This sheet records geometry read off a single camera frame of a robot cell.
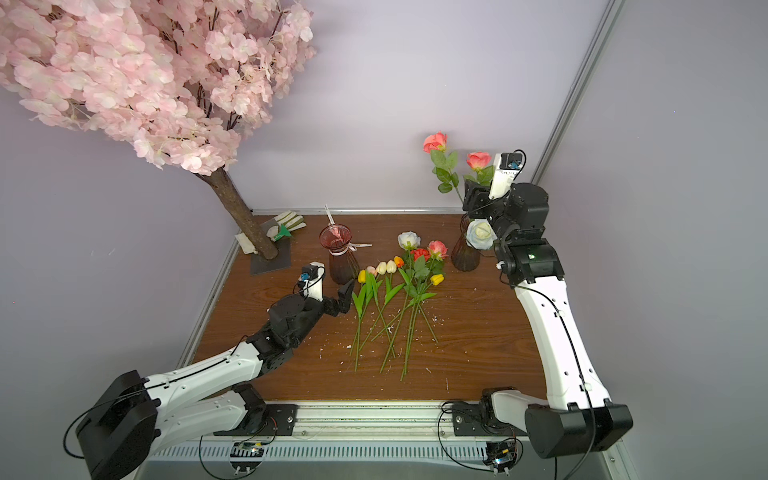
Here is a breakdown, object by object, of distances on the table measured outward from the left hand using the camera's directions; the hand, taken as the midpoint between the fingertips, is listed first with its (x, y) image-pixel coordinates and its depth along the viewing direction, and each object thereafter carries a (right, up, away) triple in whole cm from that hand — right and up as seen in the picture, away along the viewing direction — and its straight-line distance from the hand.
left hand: (343, 278), depth 78 cm
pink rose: (+29, +6, +25) cm, 39 cm away
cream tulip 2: (+12, -8, +17) cm, 22 cm away
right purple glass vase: (+38, +4, +22) cm, 44 cm away
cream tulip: (+7, -8, +17) cm, 20 cm away
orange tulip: (+16, +2, +23) cm, 28 cm away
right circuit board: (+39, -41, -8) cm, 58 cm away
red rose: (+22, +4, +22) cm, 31 cm away
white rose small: (+19, +10, +25) cm, 33 cm away
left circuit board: (-23, -41, -7) cm, 48 cm away
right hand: (+33, +25, -14) cm, 44 cm away
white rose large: (+34, +12, -8) cm, 37 cm away
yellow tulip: (+27, -3, +20) cm, 34 cm away
